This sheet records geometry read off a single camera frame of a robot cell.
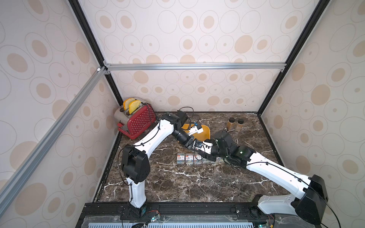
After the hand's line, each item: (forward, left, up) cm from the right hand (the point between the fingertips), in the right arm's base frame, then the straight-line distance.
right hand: (200, 149), depth 76 cm
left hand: (-2, 0, +2) cm, 3 cm away
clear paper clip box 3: (+2, -4, -18) cm, 19 cm away
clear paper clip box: (+3, +12, -17) cm, 21 cm away
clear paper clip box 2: (+3, +6, -18) cm, 19 cm away
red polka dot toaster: (+20, +45, -5) cm, 49 cm away
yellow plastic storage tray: (+16, -4, -8) cm, 18 cm away
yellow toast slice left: (+32, +50, +4) cm, 60 cm away
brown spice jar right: (+29, -30, -12) cm, 43 cm away
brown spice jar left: (+29, -24, -12) cm, 39 cm away
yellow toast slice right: (+30, +45, +4) cm, 54 cm away
